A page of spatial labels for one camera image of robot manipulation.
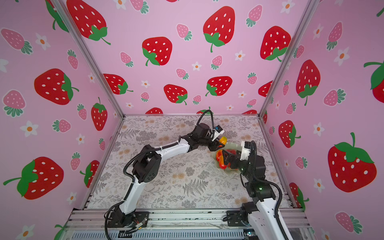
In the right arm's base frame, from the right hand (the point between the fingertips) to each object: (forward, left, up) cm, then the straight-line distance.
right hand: (229, 151), depth 75 cm
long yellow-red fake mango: (+11, +2, -6) cm, 13 cm away
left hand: (+11, +2, -8) cm, 14 cm away
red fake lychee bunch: (+8, -4, -13) cm, 16 cm away
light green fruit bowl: (+15, -3, -17) cm, 23 cm away
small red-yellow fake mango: (+4, +4, -15) cm, 16 cm away
